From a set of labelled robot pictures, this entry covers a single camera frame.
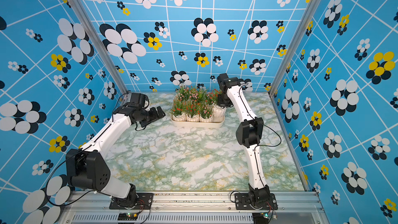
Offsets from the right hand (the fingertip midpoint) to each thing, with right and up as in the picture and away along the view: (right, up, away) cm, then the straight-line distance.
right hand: (226, 104), depth 95 cm
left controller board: (-50, -53, -23) cm, 77 cm away
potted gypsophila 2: (-10, +4, +3) cm, 11 cm away
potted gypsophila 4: (-30, -5, -2) cm, 30 cm away
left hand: (-39, -6, -9) cm, 40 cm away
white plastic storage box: (-5, -11, 0) cm, 13 cm away
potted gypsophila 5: (-21, -4, -4) cm, 22 cm away
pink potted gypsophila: (-19, +5, +2) cm, 19 cm away
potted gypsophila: (-28, +7, +6) cm, 29 cm away
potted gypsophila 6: (-13, -5, -4) cm, 14 cm away
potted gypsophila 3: (-5, -6, -3) cm, 8 cm away
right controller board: (+12, -53, -24) cm, 60 cm away
